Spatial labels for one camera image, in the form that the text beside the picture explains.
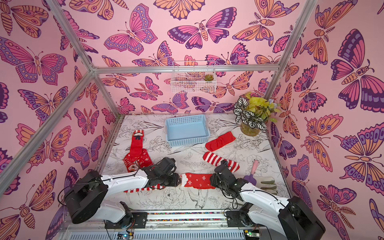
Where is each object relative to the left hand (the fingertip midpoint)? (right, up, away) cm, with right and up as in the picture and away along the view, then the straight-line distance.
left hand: (181, 181), depth 86 cm
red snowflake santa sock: (+9, 0, 0) cm, 9 cm away
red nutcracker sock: (-32, +20, +17) cm, 42 cm away
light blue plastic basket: (+1, +29, +26) cm, 39 cm away
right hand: (+17, +2, +1) cm, 17 cm away
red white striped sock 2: (-9, +4, -18) cm, 21 cm away
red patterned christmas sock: (-24, +10, +9) cm, 28 cm away
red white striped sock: (+21, +10, +9) cm, 25 cm away
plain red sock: (+27, +22, +18) cm, 39 cm away
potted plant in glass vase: (+40, +39, 0) cm, 56 cm away
